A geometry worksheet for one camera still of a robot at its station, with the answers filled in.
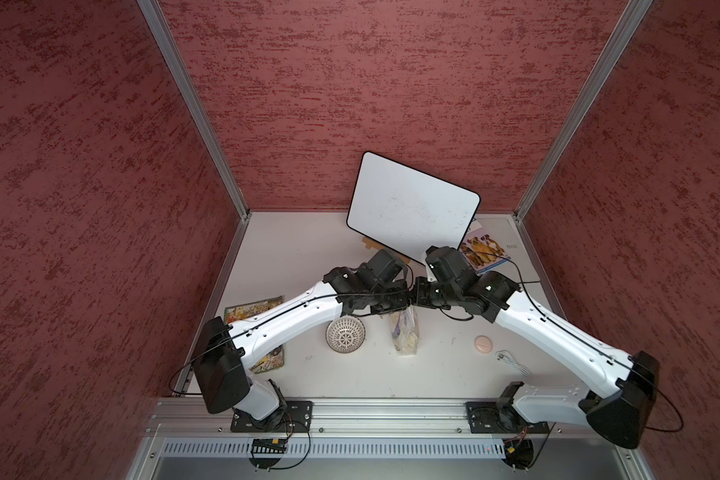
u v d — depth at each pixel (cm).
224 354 40
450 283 55
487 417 73
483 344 87
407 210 97
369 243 107
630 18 71
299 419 74
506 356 83
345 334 87
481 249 107
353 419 136
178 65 79
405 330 74
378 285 56
